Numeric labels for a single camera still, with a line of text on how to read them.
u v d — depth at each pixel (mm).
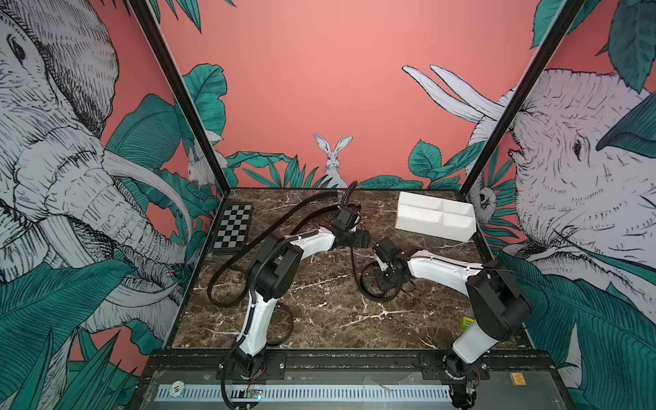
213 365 756
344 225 794
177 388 700
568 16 699
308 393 701
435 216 1108
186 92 882
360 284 901
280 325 818
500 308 458
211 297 874
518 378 716
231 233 1009
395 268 670
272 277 537
